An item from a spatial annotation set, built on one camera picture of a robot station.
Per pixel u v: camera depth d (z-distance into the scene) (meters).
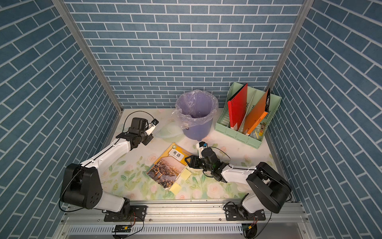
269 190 0.44
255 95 1.00
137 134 0.68
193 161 0.76
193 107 1.00
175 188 0.82
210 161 0.68
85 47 0.84
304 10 0.72
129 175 0.87
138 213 0.74
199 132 0.92
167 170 0.87
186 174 0.85
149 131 0.79
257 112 0.75
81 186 0.42
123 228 0.72
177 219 0.73
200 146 0.80
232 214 0.73
